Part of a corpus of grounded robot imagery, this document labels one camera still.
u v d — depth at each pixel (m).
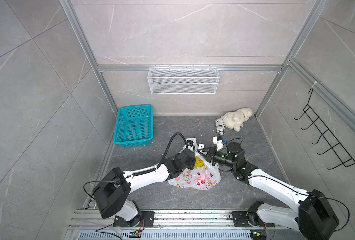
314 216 0.40
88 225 0.73
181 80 1.00
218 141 0.73
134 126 1.14
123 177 0.46
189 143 0.73
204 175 0.82
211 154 0.66
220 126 1.07
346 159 0.58
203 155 0.71
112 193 0.43
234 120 1.04
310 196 0.43
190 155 0.63
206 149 0.74
